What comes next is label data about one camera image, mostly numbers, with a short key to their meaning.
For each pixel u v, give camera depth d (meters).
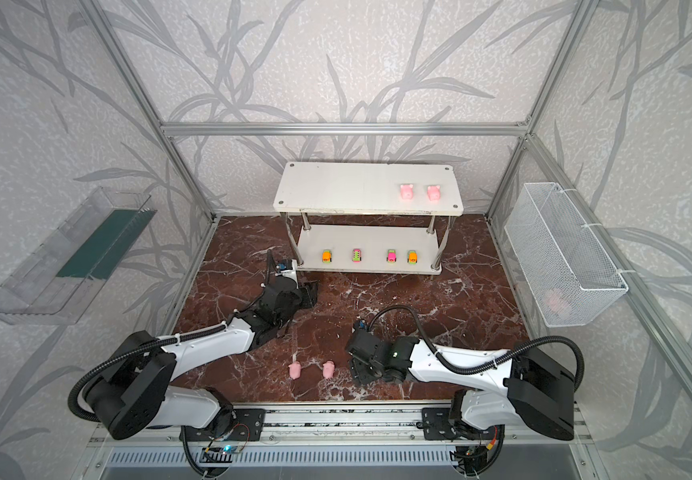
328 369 0.81
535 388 0.41
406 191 0.77
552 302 0.74
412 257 0.96
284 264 0.77
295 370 0.81
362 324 0.73
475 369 0.45
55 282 0.64
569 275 0.61
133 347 0.45
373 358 0.60
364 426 0.75
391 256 0.98
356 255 0.97
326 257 0.98
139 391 0.42
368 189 0.81
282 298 0.67
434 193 0.77
